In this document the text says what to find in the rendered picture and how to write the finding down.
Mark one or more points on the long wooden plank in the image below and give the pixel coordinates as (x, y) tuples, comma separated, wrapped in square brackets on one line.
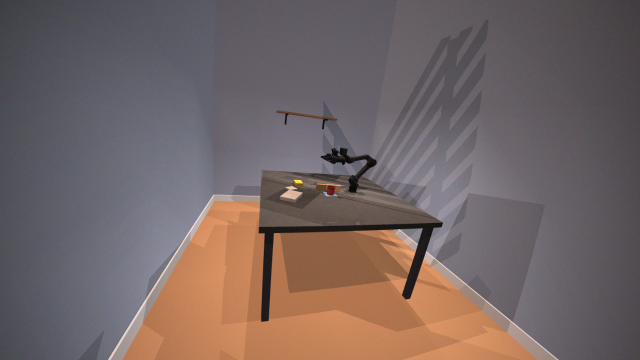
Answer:
[(323, 187)]

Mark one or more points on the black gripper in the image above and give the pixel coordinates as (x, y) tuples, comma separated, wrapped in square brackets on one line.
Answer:
[(332, 159)]

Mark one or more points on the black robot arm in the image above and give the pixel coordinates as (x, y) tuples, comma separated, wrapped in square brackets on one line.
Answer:
[(350, 159)]

